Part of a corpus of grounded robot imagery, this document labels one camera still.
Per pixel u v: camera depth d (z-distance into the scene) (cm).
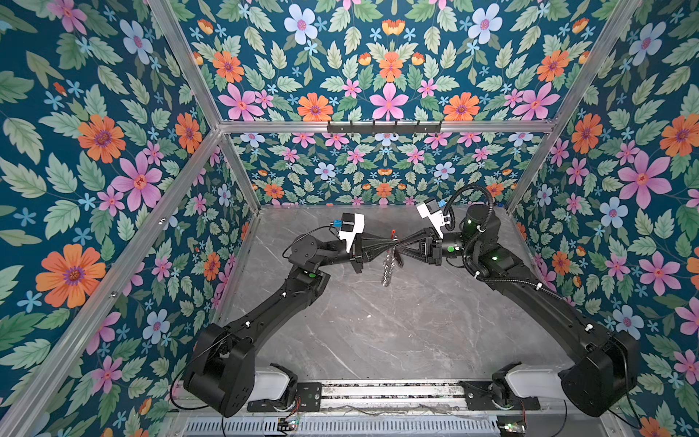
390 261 62
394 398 75
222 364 41
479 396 73
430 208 58
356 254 57
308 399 73
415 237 62
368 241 59
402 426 77
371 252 62
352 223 53
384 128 93
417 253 62
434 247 58
